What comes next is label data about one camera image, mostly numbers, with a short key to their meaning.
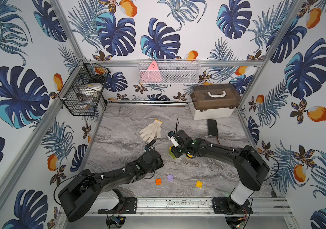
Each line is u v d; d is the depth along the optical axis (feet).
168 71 3.30
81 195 1.38
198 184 2.68
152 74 2.96
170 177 2.71
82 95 2.97
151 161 2.16
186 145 2.25
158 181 2.70
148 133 3.39
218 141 3.29
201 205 2.50
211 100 3.20
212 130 3.41
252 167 1.50
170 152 2.65
